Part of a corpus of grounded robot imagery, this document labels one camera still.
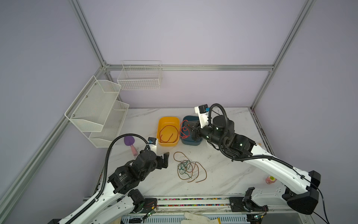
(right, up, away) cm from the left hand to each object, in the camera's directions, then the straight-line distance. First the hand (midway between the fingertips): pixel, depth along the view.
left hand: (159, 153), depth 71 cm
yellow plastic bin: (+1, +8, +33) cm, 35 cm away
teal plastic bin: (+17, +2, +28) cm, 33 cm away
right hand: (+13, +16, -9) cm, 22 cm away
